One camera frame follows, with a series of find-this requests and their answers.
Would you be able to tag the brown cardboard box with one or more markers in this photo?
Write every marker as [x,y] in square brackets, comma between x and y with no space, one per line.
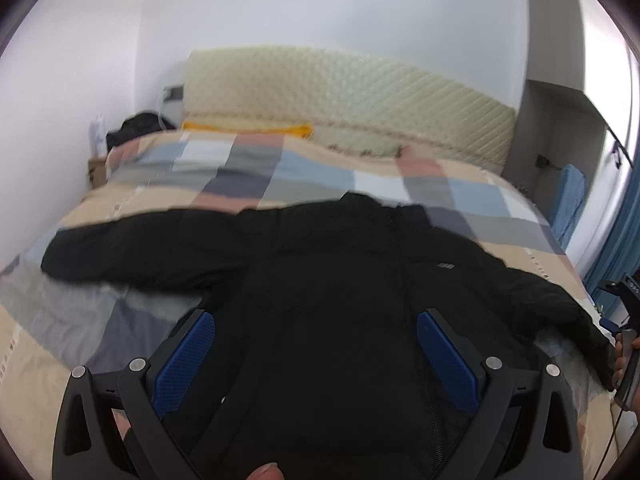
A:
[97,172]

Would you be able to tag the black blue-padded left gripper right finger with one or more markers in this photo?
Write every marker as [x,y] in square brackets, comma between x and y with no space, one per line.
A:
[523,424]

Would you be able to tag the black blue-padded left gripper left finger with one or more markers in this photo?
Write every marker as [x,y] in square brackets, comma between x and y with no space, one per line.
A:
[112,425]

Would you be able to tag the person's left hand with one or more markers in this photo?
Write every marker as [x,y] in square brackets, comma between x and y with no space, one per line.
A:
[269,471]

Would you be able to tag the white spray bottle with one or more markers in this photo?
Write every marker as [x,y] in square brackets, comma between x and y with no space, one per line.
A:
[97,131]

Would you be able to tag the grey wardrobe cabinet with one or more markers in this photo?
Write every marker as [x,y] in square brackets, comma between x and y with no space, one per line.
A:
[557,124]

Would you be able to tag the person's right hand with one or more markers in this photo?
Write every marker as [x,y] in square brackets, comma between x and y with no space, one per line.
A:
[621,356]

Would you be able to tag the cream quilted headboard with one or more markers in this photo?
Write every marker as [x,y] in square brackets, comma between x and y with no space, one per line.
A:
[352,100]

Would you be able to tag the yellow cloth strip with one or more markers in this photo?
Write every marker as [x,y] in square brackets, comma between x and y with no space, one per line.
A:
[303,131]

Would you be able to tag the blue folded cloth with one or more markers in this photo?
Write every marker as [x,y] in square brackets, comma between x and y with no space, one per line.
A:
[569,199]

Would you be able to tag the floral pillow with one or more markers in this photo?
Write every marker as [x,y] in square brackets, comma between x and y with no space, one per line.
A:
[388,151]

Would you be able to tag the black clothes pile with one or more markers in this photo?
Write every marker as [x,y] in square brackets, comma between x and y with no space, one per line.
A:
[138,125]

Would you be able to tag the plaid patchwork bed quilt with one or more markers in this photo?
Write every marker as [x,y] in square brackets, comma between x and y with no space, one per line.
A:
[47,327]

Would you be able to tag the large black jacket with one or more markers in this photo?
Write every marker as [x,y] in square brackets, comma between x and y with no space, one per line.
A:
[315,365]

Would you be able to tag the blue curtain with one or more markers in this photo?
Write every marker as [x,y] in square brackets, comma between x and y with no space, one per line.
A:
[620,253]

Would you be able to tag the grey wall socket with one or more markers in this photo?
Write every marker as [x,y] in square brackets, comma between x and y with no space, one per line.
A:
[172,93]

